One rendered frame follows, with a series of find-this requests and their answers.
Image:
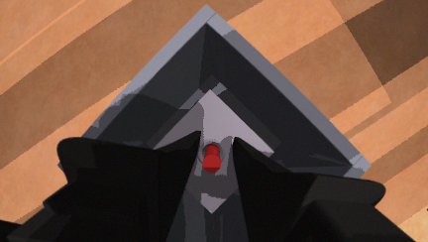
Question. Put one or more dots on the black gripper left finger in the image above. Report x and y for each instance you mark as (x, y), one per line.
(161, 174)

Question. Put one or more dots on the dark red peg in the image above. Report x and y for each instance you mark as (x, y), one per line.
(212, 161)

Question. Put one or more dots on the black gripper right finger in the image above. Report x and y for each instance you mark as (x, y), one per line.
(274, 198)

